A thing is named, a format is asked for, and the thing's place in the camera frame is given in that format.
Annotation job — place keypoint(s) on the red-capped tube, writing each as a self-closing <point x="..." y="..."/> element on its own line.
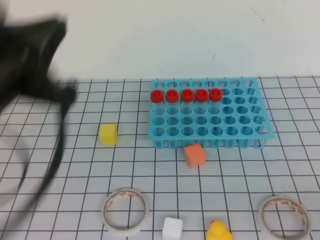
<point x="172" y="99"/>
<point x="214" y="99"/>
<point x="201" y="101"/>
<point x="187" y="101"/>
<point x="157" y="99"/>

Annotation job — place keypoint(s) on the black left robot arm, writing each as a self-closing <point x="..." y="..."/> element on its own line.
<point x="26" y="52"/>

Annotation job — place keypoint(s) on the blue test tube rack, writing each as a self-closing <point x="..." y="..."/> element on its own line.
<point x="240" y="120"/>

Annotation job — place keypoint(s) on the white grid-pattern cloth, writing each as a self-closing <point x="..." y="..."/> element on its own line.
<point x="229" y="187"/>

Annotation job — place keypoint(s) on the orange foam cube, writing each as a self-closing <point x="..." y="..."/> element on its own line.
<point x="194" y="155"/>

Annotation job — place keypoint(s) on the yellow foam cube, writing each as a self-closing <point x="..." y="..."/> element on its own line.
<point x="108" y="134"/>

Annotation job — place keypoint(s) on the white foam cube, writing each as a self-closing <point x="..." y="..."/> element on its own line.
<point x="172" y="229"/>

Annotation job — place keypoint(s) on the left clear tape roll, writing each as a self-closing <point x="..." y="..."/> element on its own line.
<point x="117" y="207"/>

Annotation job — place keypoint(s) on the clear tape roll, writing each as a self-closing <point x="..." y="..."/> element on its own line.
<point x="283" y="218"/>
<point x="117" y="207"/>

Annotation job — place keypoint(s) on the yellow rubber duck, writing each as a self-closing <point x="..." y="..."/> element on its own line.
<point x="218" y="231"/>

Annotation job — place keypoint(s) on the right clear tape roll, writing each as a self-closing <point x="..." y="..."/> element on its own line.
<point x="283" y="218"/>

